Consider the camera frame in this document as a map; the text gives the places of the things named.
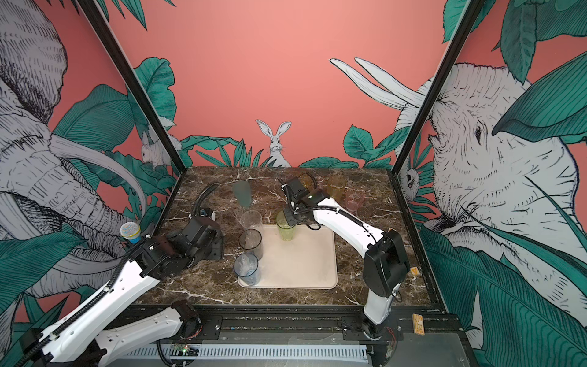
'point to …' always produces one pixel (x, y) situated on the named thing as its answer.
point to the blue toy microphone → (131, 231)
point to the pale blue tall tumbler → (247, 268)
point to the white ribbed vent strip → (322, 353)
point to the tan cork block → (418, 324)
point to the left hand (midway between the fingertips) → (219, 239)
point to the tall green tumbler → (286, 231)
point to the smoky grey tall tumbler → (251, 241)
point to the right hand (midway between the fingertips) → (290, 211)
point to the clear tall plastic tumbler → (251, 219)
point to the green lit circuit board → (179, 349)
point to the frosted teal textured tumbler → (242, 192)
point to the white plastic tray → (309, 261)
